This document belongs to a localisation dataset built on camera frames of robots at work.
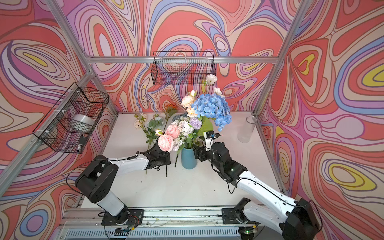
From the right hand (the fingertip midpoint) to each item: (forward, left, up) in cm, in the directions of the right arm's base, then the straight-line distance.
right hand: (200, 147), depth 78 cm
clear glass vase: (+17, -31, -12) cm, 38 cm away
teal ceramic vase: (-5, +6, -6) cm, 10 cm away
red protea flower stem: (+43, +21, -14) cm, 50 cm away
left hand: (+4, +18, -18) cm, 26 cm away
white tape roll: (+6, +57, +15) cm, 59 cm away
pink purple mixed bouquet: (0, +5, +13) cm, 14 cm away
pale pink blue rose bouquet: (+27, +32, -15) cm, 44 cm away
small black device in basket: (+2, +59, +7) cm, 59 cm away
